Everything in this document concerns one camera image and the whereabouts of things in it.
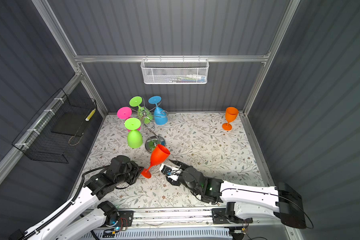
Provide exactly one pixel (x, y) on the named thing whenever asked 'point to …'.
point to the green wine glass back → (143, 114)
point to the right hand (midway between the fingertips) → (169, 165)
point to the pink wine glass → (124, 113)
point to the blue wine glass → (160, 117)
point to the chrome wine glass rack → (152, 141)
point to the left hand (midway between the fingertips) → (146, 166)
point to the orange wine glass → (231, 115)
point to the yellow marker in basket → (88, 117)
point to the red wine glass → (159, 155)
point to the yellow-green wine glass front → (135, 139)
